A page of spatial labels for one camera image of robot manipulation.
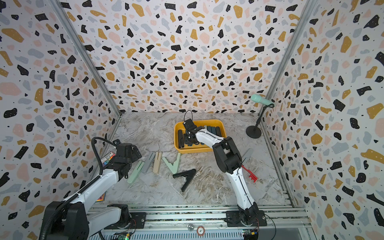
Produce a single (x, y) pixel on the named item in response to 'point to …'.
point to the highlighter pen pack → (105, 160)
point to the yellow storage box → (221, 132)
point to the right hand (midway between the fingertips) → (189, 139)
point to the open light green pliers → (173, 167)
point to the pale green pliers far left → (138, 168)
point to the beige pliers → (158, 155)
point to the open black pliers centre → (189, 174)
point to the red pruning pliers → (252, 176)
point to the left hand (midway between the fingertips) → (133, 153)
